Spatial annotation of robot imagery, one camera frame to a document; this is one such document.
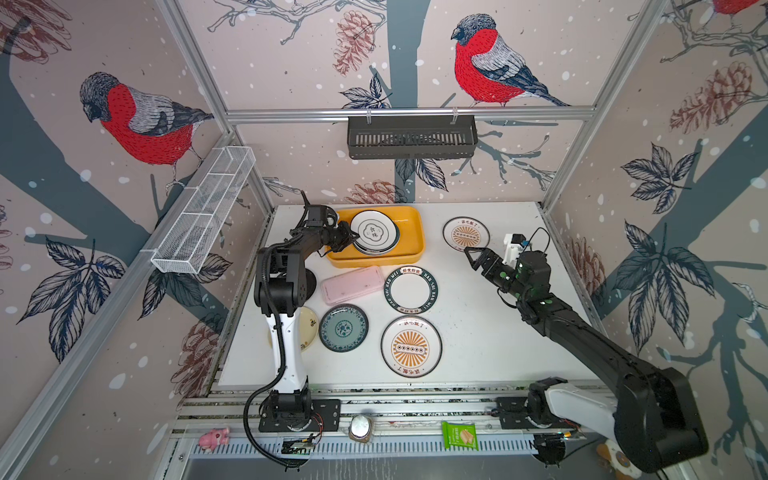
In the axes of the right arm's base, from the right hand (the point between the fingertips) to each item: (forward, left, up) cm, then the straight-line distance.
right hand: (470, 257), depth 82 cm
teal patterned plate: (-15, +37, -18) cm, 43 cm away
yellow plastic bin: (+18, +17, -17) cm, 30 cm away
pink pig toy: (-43, +62, -15) cm, 77 cm away
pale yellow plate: (-14, +48, -18) cm, 53 cm away
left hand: (+17, +35, -10) cm, 40 cm away
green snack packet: (-39, +5, -18) cm, 44 cm away
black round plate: (0, +50, -16) cm, 53 cm away
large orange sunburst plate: (-19, +16, -19) cm, 31 cm away
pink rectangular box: (0, +36, -17) cm, 40 cm away
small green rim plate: (-1, +17, -18) cm, 24 cm away
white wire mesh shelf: (-7, +71, +14) cm, 73 cm away
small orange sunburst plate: (+26, -4, -19) cm, 33 cm away
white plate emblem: (+22, +30, -14) cm, 40 cm away
